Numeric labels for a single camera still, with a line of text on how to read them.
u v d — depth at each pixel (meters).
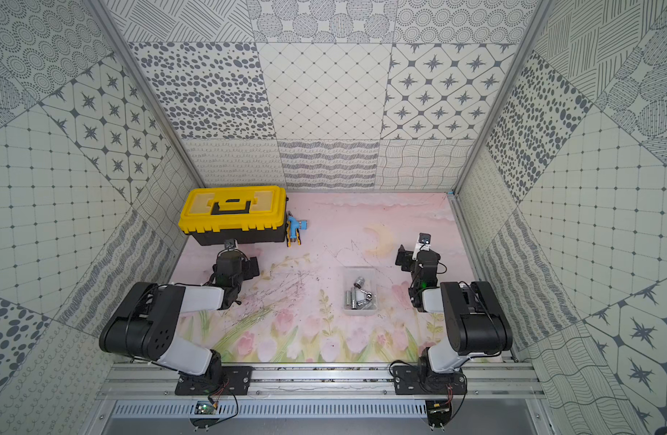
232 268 0.75
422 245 0.80
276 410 0.70
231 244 0.84
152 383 0.76
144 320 0.46
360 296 0.90
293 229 1.04
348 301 0.88
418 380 0.73
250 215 0.92
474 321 0.46
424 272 0.72
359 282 0.91
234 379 0.74
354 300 0.88
